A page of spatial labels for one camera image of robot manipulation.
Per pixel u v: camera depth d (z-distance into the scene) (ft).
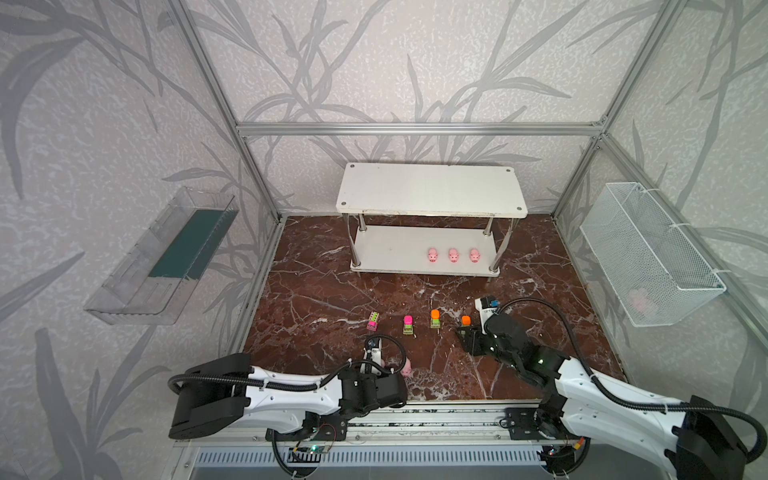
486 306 2.38
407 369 2.67
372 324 2.92
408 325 2.92
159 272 2.11
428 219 3.92
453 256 3.24
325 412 1.76
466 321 2.92
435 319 2.97
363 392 1.99
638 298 2.42
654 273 2.06
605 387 1.63
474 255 3.23
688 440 1.35
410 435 2.37
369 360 2.32
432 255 3.24
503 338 2.00
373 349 2.36
